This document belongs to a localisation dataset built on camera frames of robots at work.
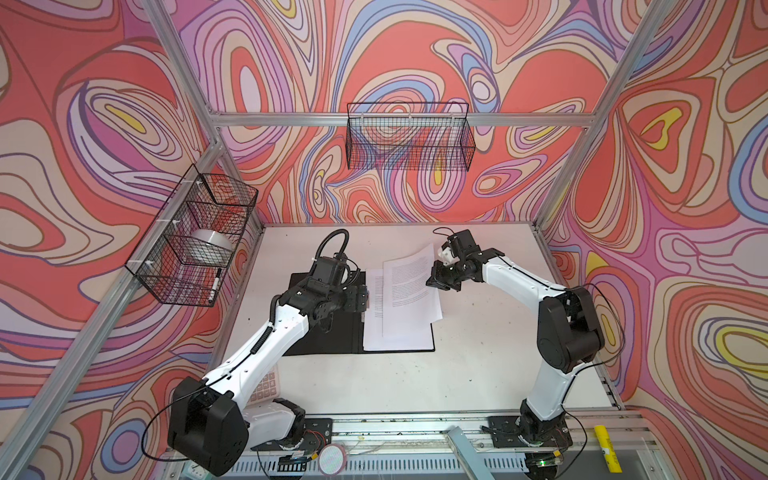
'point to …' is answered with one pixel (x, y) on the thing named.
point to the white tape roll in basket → (212, 237)
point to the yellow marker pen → (608, 450)
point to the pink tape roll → (332, 460)
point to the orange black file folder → (346, 334)
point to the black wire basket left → (191, 242)
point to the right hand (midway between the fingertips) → (428, 288)
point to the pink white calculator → (268, 388)
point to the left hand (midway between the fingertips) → (355, 292)
